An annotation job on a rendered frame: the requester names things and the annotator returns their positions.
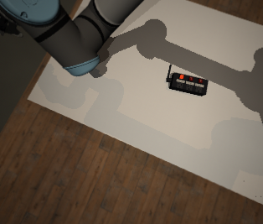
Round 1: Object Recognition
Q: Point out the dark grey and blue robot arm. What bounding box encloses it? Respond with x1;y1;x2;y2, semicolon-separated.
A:
0;0;144;76

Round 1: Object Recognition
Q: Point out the black power strip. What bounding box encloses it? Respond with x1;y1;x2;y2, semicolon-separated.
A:
167;72;209;96

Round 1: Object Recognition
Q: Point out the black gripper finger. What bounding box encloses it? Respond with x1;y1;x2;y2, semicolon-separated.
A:
0;17;23;37

